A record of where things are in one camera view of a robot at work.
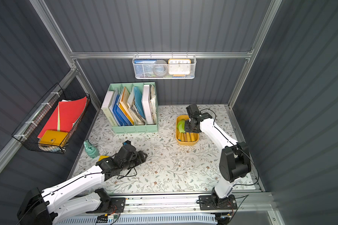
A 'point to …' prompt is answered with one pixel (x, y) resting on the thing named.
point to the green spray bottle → (90, 149)
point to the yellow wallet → (53, 137)
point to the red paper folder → (64, 115)
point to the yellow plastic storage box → (185, 138)
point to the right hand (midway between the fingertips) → (193, 127)
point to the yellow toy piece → (102, 157)
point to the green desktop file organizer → (131, 108)
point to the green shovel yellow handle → (181, 125)
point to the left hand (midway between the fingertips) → (144, 156)
